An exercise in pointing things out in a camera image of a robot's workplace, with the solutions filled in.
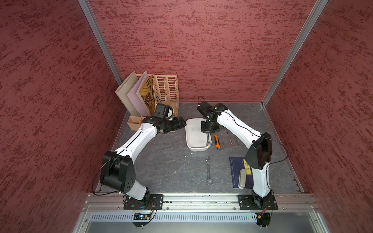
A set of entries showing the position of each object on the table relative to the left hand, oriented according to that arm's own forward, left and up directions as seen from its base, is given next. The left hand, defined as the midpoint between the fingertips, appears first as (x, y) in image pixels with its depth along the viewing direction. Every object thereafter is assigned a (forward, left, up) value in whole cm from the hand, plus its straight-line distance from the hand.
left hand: (179, 128), depth 85 cm
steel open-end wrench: (-13, -18, -17) cm, 27 cm away
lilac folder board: (+16, +29, +9) cm, 34 cm away
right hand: (-2, -17, -3) cm, 17 cm away
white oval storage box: (+2, -10, -18) cm, 20 cm away
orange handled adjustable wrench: (-2, -25, -16) cm, 30 cm away
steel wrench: (-8, -17, -4) cm, 19 cm away
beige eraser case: (-25, -36, -13) cm, 46 cm away
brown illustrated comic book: (+26, +24, +3) cm, 36 cm away
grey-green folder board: (+21, +36, +11) cm, 43 cm away
